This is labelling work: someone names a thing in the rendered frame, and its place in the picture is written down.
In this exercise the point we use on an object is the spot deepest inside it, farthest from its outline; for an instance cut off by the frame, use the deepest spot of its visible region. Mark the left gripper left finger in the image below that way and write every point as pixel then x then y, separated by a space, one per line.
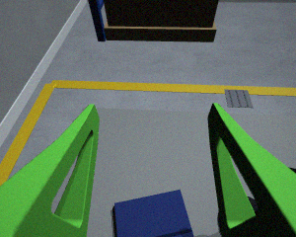
pixel 26 198

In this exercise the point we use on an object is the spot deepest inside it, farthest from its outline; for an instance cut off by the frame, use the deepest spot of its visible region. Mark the dark blue book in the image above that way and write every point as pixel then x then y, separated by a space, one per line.
pixel 161 215

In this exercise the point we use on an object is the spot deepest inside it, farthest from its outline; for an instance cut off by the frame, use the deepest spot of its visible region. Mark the black microphone stand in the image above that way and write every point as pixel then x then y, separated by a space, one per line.
pixel 253 201

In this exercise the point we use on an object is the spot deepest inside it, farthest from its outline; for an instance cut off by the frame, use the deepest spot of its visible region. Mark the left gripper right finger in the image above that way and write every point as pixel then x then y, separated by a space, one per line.
pixel 272 184

